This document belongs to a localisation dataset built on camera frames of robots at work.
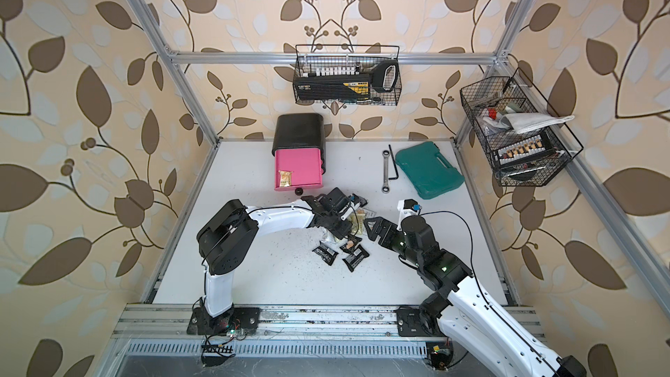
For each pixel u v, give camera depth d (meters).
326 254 0.86
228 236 0.53
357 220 0.77
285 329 0.74
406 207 0.69
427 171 1.04
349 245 0.87
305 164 0.97
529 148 0.66
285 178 0.94
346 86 0.82
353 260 0.85
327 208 0.72
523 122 0.64
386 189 1.04
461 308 0.50
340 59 0.91
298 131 1.07
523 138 0.70
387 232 0.65
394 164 1.12
